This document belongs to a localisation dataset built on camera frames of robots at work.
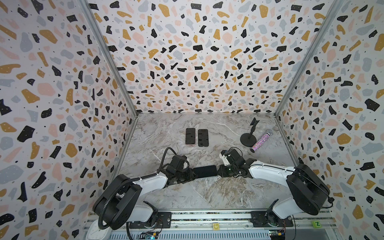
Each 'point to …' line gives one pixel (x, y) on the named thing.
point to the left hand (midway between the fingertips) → (197, 175)
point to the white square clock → (94, 232)
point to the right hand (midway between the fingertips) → (215, 170)
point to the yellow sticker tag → (216, 226)
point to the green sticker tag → (317, 224)
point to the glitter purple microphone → (262, 141)
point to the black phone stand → (249, 140)
